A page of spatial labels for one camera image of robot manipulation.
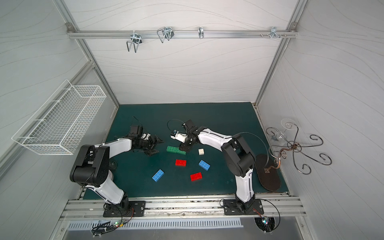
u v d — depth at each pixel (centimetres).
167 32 76
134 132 77
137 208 74
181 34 80
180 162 88
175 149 93
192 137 69
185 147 82
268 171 84
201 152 93
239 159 50
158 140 85
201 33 78
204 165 88
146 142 84
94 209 75
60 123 69
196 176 82
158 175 84
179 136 82
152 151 88
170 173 84
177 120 76
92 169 47
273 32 76
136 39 78
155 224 70
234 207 73
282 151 70
